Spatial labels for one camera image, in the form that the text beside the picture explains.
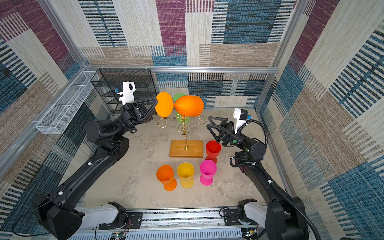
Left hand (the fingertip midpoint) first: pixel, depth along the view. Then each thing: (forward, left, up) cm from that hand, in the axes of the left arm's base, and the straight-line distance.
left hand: (155, 104), depth 44 cm
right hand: (+4, -16, -15) cm, 22 cm away
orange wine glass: (-3, +4, -46) cm, 46 cm away
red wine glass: (+9, -22, -42) cm, 48 cm away
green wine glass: (+17, -5, -26) cm, 31 cm away
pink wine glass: (-1, -18, -44) cm, 48 cm away
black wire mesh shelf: (+54, +46, -28) cm, 76 cm away
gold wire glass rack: (+33, -4, -56) cm, 65 cm away
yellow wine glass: (-1, -7, -47) cm, 47 cm away
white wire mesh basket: (+18, +52, -23) cm, 60 cm away
